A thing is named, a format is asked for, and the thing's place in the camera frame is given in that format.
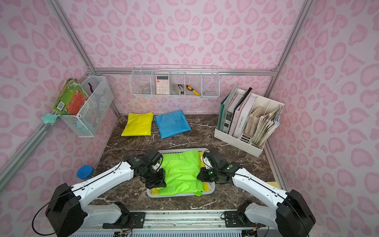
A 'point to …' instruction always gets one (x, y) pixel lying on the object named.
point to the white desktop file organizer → (245, 120)
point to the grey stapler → (176, 89)
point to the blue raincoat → (172, 123)
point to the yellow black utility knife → (191, 89)
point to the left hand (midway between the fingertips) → (168, 182)
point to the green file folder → (223, 105)
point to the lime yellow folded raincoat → (138, 124)
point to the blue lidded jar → (85, 171)
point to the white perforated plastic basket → (212, 185)
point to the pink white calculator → (162, 84)
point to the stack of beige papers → (257, 127)
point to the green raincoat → (181, 169)
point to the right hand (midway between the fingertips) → (197, 177)
